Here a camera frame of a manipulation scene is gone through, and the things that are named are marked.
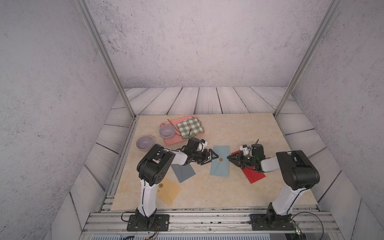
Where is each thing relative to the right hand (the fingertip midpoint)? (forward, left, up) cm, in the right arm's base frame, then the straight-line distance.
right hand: (228, 158), depth 93 cm
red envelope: (-9, -13, -3) cm, 16 cm away
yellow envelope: (-18, +35, -3) cm, 40 cm away
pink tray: (+18, +34, -3) cm, 38 cm away
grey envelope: (-7, +28, -4) cm, 29 cm away
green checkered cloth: (+26, +25, -2) cm, 36 cm away
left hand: (-2, +7, +1) cm, 7 cm away
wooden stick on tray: (+21, +33, -2) cm, 39 cm away
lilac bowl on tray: (+21, +41, +1) cm, 46 cm away
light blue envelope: (-4, +6, -3) cm, 8 cm away
